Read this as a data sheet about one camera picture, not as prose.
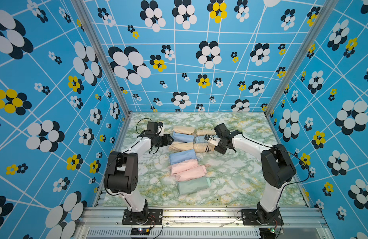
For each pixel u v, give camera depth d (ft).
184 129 3.47
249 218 2.38
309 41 2.59
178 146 3.18
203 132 3.36
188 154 3.01
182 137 3.33
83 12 2.29
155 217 2.38
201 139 3.22
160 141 2.66
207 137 2.83
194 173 2.78
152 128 2.47
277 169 1.60
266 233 2.28
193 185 2.66
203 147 3.15
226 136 2.30
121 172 1.55
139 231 2.37
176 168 2.82
